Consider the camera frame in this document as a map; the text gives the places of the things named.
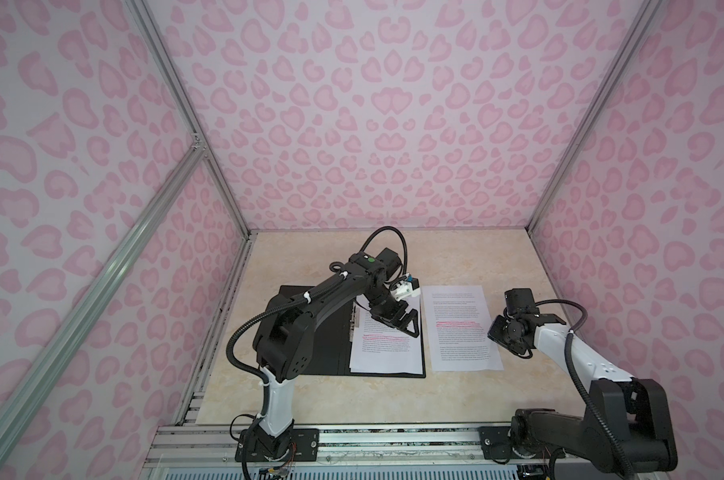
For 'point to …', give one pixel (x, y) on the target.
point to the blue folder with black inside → (331, 348)
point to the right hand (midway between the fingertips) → (495, 333)
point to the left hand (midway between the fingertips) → (406, 325)
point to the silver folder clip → (354, 321)
